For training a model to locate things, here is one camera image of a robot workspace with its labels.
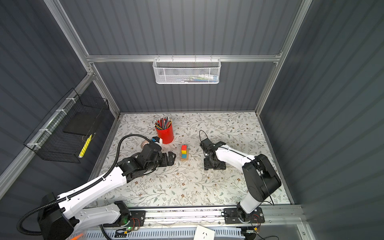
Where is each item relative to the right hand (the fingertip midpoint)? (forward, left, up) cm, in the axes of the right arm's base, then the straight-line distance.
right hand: (214, 168), depth 89 cm
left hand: (0, +25, +15) cm, 29 cm away
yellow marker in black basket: (-1, +62, +28) cm, 68 cm away
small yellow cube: (+9, +19, +5) cm, 21 cm away
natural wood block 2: (+6, +17, 0) cm, 18 cm away
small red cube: (+15, +19, 0) cm, 24 cm away
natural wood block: (+6, +20, 0) cm, 21 cm away
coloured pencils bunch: (+26, +33, +12) cm, 44 cm away
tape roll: (+19, +47, 0) cm, 50 cm away
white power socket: (-32, +7, +2) cm, 33 cm away
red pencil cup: (+22, +31, +5) cm, 38 cm away
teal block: (+8, +19, +1) cm, 20 cm away
